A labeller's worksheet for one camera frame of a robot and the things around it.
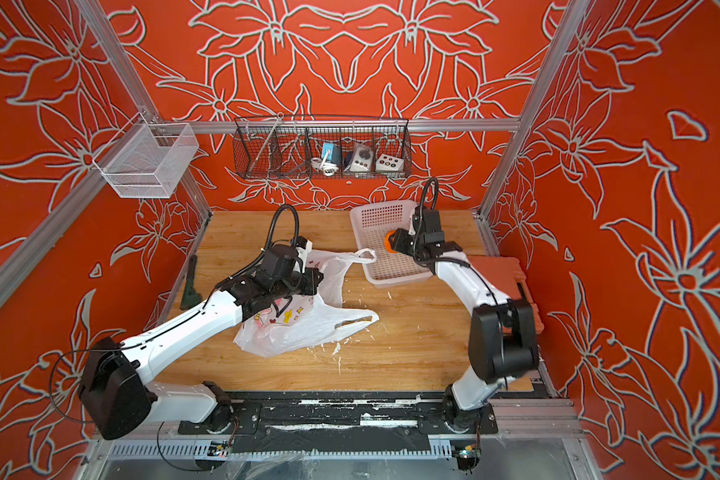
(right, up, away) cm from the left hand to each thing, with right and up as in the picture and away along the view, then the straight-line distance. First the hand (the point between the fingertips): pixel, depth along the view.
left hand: (325, 273), depth 80 cm
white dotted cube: (+19, +34, +14) cm, 41 cm away
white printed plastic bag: (-3, -11, -5) cm, 13 cm away
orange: (+18, +8, +7) cm, 21 cm away
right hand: (+18, +10, +9) cm, 23 cm away
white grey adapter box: (+10, +34, +11) cm, 37 cm away
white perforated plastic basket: (+14, +16, +32) cm, 38 cm away
